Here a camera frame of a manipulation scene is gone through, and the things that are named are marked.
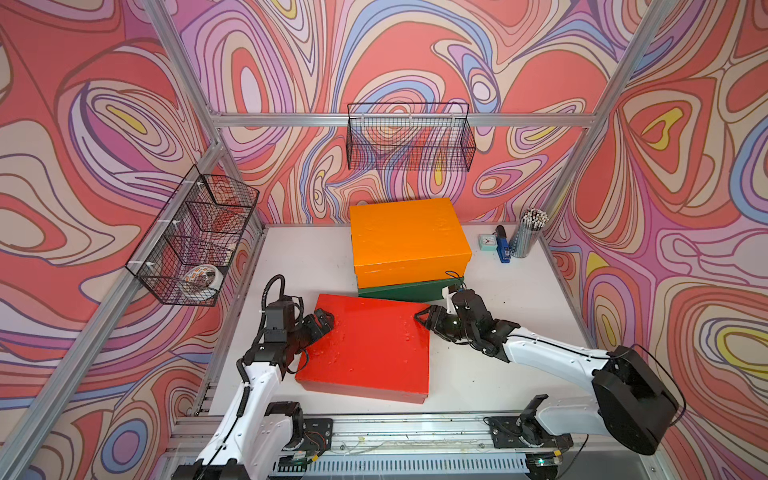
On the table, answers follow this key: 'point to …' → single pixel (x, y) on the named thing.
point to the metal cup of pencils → (531, 224)
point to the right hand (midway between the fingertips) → (420, 328)
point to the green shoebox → (417, 292)
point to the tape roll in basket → (201, 282)
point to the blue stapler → (502, 245)
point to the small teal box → (487, 242)
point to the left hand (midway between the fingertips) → (326, 324)
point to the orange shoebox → (403, 241)
